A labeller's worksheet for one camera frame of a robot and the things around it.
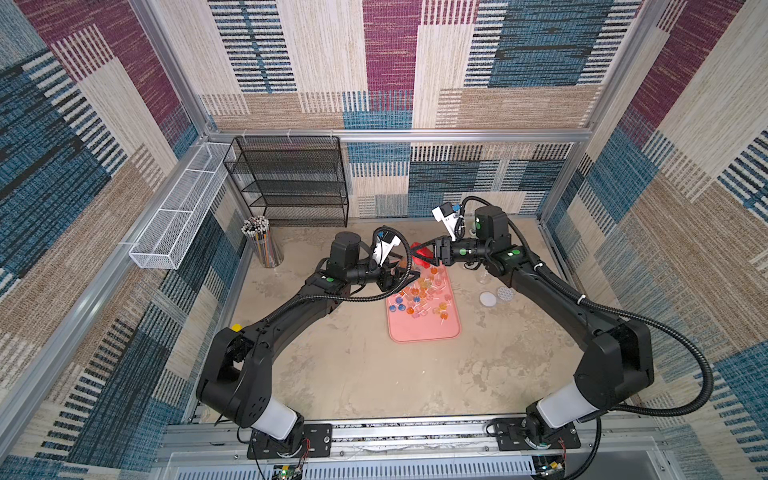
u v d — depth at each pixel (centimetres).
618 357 43
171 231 95
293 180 111
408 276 74
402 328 94
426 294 99
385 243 69
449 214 70
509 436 73
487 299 100
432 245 68
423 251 73
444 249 68
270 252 102
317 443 73
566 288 52
